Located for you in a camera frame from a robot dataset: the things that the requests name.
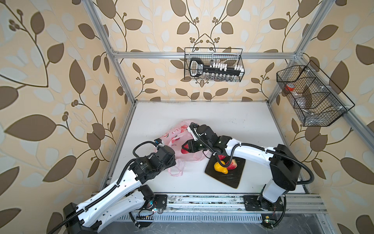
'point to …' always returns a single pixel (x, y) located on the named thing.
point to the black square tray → (233, 176)
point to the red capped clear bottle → (289, 87)
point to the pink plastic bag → (175, 138)
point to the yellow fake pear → (219, 168)
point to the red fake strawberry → (233, 165)
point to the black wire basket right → (315, 100)
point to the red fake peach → (221, 157)
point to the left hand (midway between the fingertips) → (175, 157)
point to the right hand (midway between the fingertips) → (184, 146)
